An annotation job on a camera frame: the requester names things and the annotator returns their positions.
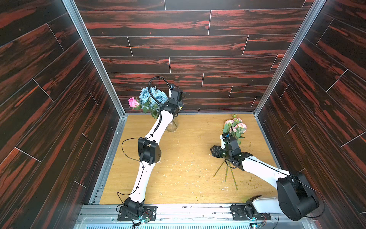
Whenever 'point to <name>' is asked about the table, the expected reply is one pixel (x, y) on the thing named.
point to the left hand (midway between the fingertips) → (175, 98)
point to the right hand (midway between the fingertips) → (217, 148)
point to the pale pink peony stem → (230, 162)
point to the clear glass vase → (171, 127)
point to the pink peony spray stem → (235, 127)
